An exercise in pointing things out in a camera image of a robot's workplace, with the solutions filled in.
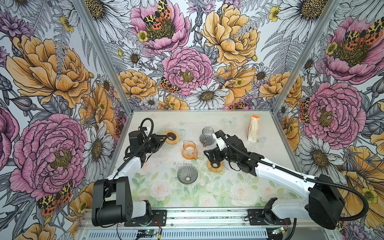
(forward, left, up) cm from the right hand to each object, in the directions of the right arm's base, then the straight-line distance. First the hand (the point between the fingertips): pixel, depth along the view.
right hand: (211, 153), depth 81 cm
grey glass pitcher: (+15, +1, -7) cm, 17 cm away
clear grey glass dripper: (-7, +13, -12) cm, 19 cm away
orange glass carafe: (+9, +12, -13) cm, 20 cm away
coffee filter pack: (+21, -30, -6) cm, 37 cm away
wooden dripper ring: (-4, -2, -14) cm, 14 cm away
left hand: (+9, +24, +1) cm, 26 cm away
